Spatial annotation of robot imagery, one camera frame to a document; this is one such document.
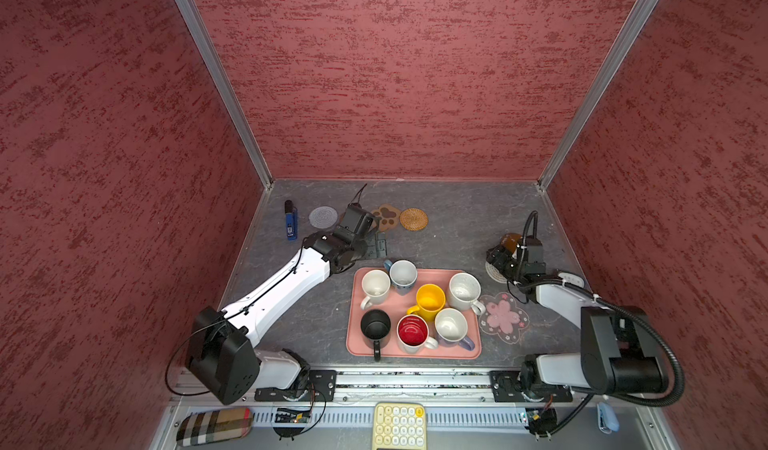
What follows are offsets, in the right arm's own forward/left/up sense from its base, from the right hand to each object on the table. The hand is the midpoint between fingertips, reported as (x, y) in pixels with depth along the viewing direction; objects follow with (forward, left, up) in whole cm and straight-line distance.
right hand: (491, 261), depth 94 cm
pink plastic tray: (-12, +31, -3) cm, 34 cm away
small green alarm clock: (-7, -23, 0) cm, 24 cm away
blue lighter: (+21, +68, 0) cm, 71 cm away
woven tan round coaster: (+21, +23, -4) cm, 31 cm away
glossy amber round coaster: (+9, -9, -1) cm, 13 cm away
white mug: (-7, +37, -1) cm, 38 cm away
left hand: (-2, +39, +12) cm, 41 cm away
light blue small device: (-42, -17, 0) cm, 45 cm away
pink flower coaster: (-16, 0, -5) cm, 17 cm away
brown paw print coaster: (+22, +32, -3) cm, 39 cm away
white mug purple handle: (-19, +16, -3) cm, 25 cm away
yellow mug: (-11, +21, -1) cm, 24 cm away
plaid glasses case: (-40, +73, 0) cm, 84 cm away
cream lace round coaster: (-3, -1, -3) cm, 5 cm away
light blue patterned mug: (-5, +29, +2) cm, 29 cm away
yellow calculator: (-42, +31, -2) cm, 52 cm away
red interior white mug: (-21, +27, -2) cm, 34 cm away
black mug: (-19, +37, -1) cm, 42 cm away
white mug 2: (-9, +10, -3) cm, 14 cm away
